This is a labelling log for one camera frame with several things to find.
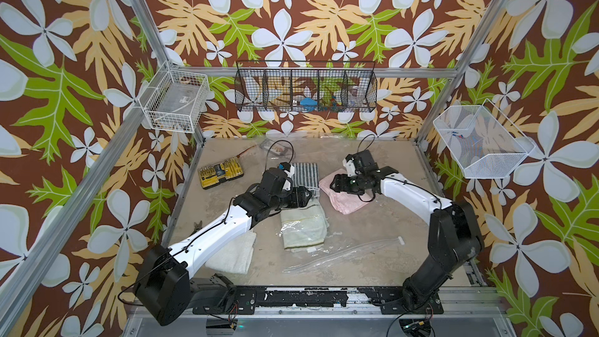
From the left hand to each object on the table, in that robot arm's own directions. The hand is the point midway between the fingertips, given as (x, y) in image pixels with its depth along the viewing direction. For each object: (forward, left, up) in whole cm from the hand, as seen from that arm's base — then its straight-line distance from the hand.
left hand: (307, 192), depth 79 cm
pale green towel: (-6, 0, -14) cm, 16 cm away
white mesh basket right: (+14, -63, +10) cm, 65 cm away
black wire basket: (+45, 0, +12) cm, 47 cm away
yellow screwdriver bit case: (+21, +35, -15) cm, 44 cm away
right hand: (+8, -12, -8) cm, 17 cm away
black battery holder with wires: (+35, +13, -17) cm, 41 cm away
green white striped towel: (+17, -1, -14) cm, 23 cm away
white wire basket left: (+31, +49, +16) cm, 60 cm away
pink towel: (+4, -16, -14) cm, 22 cm away
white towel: (-17, +24, -15) cm, 34 cm away
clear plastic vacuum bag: (-14, -12, -14) cm, 23 cm away
